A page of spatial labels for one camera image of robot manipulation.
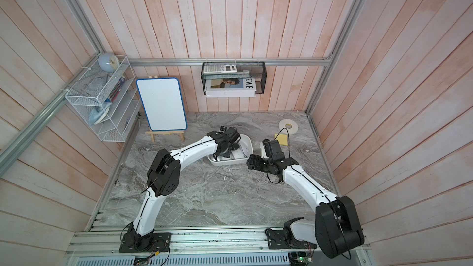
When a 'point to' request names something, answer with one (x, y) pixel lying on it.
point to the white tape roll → (291, 130)
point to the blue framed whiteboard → (162, 101)
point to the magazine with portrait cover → (230, 87)
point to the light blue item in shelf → (99, 112)
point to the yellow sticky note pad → (281, 138)
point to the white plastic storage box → (243, 153)
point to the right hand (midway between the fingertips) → (254, 161)
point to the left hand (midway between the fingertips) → (217, 150)
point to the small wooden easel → (165, 132)
